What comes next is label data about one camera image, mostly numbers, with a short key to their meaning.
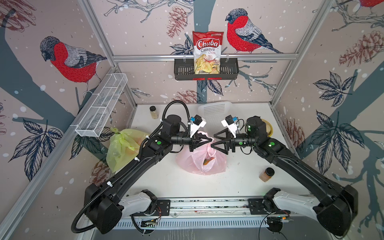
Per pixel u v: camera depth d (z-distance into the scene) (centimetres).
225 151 59
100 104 78
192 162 70
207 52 85
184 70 95
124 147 80
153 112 107
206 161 65
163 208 73
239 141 60
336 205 37
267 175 76
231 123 60
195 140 58
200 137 60
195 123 58
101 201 38
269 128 100
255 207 73
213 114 110
